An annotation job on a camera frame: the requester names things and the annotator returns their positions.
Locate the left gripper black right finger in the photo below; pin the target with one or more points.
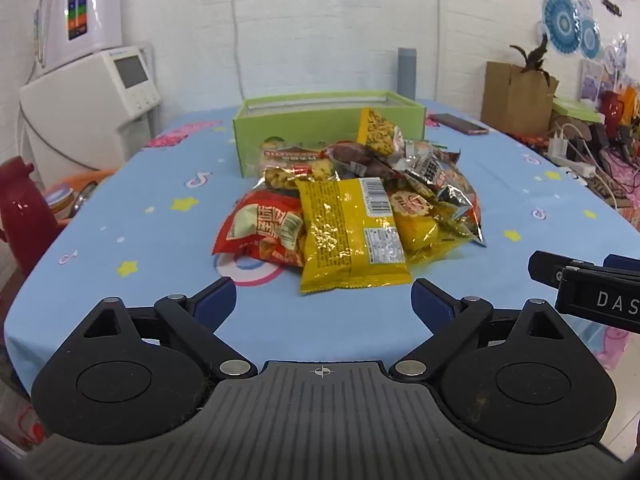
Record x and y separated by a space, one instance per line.
520 380

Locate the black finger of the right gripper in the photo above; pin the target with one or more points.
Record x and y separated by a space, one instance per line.
621 263
548 269

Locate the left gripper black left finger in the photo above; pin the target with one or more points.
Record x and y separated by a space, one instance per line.
129 374

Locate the white red yellow snack bag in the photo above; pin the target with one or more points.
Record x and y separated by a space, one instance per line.
425 234

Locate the clear bag yellow twists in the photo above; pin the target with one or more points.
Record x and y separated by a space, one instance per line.
282 168

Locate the white power strip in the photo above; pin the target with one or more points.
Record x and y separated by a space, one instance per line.
582 169

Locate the silver foil snack bag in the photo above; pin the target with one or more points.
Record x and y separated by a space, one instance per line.
434 174

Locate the brown cardboard box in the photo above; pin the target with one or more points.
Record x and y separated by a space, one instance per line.
515 102

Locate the black smartphone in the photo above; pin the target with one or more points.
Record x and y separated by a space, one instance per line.
459 124

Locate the red kettle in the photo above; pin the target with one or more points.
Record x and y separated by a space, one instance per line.
27 224

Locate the orange plastic basin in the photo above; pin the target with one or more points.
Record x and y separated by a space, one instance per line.
66 198

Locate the yellow patterned snack packet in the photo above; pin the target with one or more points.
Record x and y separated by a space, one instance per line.
379 134

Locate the dark red sausage packet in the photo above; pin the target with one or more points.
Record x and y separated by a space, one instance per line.
354 160

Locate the blue paper fan decoration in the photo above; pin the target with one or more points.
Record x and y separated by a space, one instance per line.
563 24

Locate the white appliance with screen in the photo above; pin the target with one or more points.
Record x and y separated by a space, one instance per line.
92 114

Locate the green cardboard box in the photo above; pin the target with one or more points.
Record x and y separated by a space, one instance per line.
312 119

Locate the white wall-mounted purifier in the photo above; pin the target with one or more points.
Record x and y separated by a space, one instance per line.
67 30

